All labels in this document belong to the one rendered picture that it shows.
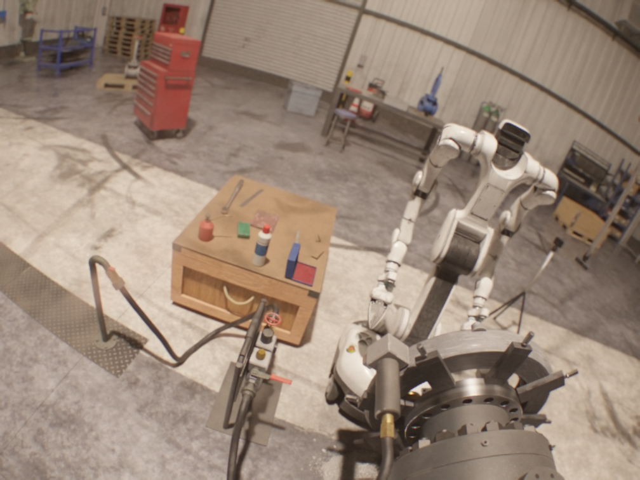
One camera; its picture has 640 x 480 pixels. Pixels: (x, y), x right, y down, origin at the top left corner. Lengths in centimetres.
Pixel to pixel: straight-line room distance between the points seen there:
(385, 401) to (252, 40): 952
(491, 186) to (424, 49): 788
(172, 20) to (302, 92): 547
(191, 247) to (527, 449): 167
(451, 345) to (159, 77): 377
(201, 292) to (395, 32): 814
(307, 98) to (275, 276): 559
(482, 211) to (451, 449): 90
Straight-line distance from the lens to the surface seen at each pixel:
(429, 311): 159
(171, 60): 414
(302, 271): 184
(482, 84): 937
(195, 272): 194
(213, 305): 204
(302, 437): 180
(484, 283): 171
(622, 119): 1112
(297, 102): 704
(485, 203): 145
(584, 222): 820
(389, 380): 108
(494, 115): 887
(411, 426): 135
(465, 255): 148
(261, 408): 182
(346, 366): 170
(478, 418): 125
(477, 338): 118
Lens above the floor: 159
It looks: 31 degrees down
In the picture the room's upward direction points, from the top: 20 degrees clockwise
